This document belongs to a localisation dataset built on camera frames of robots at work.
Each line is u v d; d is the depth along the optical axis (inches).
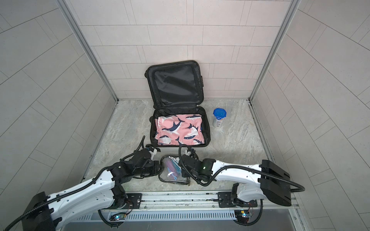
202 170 21.9
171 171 29.3
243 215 26.7
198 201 28.5
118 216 25.4
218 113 36.2
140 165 23.6
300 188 15.1
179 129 35.1
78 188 17.9
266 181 16.0
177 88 39.0
